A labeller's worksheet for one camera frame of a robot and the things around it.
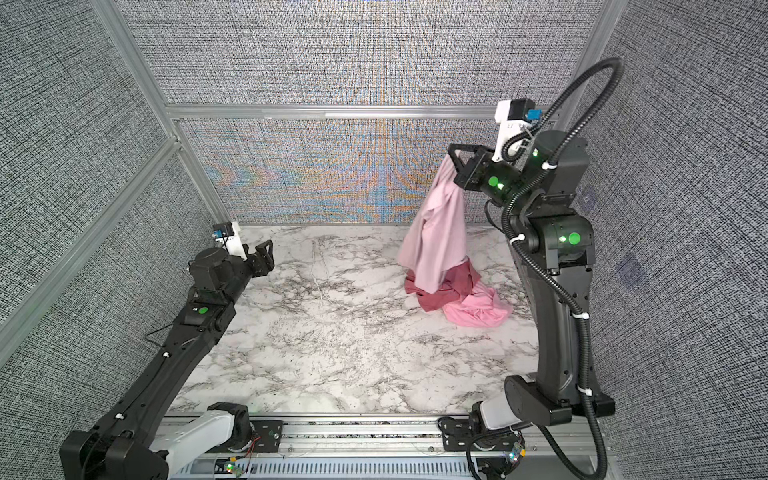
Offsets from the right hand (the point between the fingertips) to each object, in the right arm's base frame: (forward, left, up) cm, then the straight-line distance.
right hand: (452, 144), depth 53 cm
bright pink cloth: (-3, -16, -51) cm, 54 cm away
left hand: (+2, +44, -28) cm, 52 cm away
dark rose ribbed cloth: (+4, -9, -49) cm, 50 cm away
